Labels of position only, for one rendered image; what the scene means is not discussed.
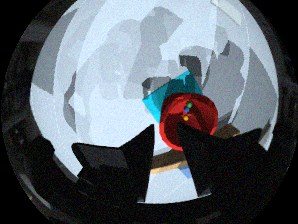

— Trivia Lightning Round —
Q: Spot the tan flat bar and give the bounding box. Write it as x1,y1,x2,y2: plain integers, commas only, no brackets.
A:
150,123,241,175

